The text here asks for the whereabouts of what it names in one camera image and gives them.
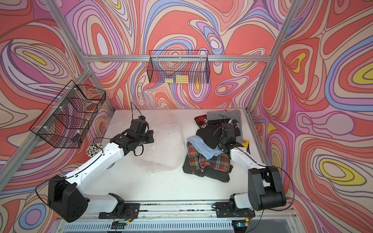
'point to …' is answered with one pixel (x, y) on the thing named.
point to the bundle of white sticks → (93, 149)
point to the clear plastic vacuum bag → (166, 153)
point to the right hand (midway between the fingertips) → (218, 131)
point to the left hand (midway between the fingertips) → (154, 134)
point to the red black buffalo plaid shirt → (201, 121)
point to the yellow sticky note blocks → (179, 79)
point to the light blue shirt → (203, 148)
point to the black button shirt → (206, 132)
